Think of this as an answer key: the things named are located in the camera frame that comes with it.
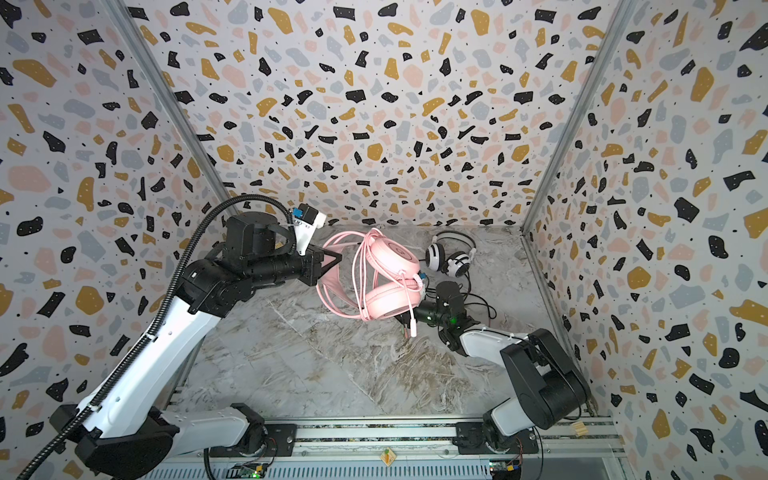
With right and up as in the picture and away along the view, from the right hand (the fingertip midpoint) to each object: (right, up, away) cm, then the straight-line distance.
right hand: (384, 299), depth 81 cm
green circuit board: (-32, -39, -11) cm, 51 cm away
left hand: (-8, +13, -19) cm, 24 cm away
